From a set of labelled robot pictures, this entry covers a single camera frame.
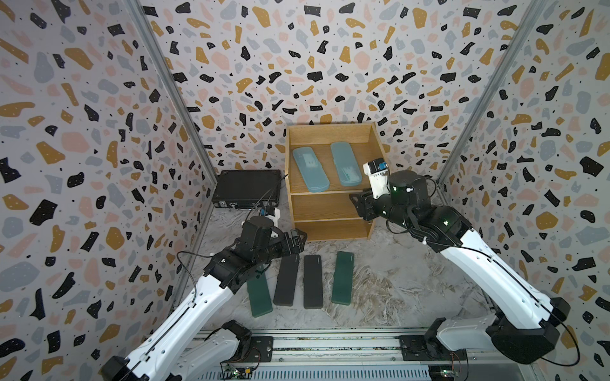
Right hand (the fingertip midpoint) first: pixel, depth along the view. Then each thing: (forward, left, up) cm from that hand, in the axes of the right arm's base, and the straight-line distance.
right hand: (358, 195), depth 66 cm
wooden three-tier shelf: (+17, +9, -5) cm, 20 cm away
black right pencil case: (-10, +14, -37) cm, 41 cm away
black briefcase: (+39, +51, -39) cm, 75 cm away
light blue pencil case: (+16, +14, -5) cm, 22 cm away
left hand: (-6, +17, -12) cm, 22 cm away
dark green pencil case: (-16, +32, -36) cm, 51 cm away
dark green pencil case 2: (-10, +3, -37) cm, 38 cm away
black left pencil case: (-11, +23, -36) cm, 44 cm away
